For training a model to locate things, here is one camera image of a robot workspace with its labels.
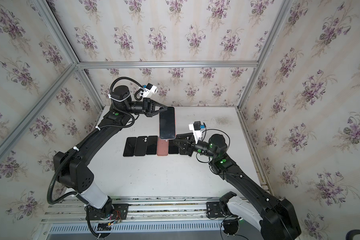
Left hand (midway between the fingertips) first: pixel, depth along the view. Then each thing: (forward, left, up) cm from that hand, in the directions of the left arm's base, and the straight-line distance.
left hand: (166, 108), depth 64 cm
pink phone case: (+2, +5, -40) cm, 40 cm away
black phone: (+2, -2, -39) cm, 39 cm away
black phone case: (+4, +19, -39) cm, 44 cm away
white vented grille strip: (-39, +30, -44) cm, 66 cm away
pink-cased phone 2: (+6, +12, -41) cm, 43 cm away
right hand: (-10, -3, -11) cm, 15 cm away
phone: (+3, +26, -39) cm, 47 cm away
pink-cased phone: (-5, -1, -5) cm, 7 cm away
